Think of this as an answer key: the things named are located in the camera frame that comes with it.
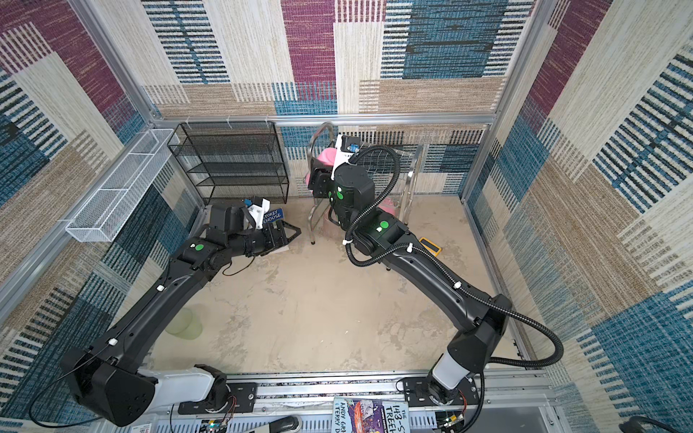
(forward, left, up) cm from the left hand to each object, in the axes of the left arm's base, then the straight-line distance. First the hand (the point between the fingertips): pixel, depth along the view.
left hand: (294, 231), depth 73 cm
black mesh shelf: (+45, +32, -12) cm, 56 cm away
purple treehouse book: (-39, -19, -26) cm, 51 cm away
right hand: (+6, -9, +17) cm, 20 cm away
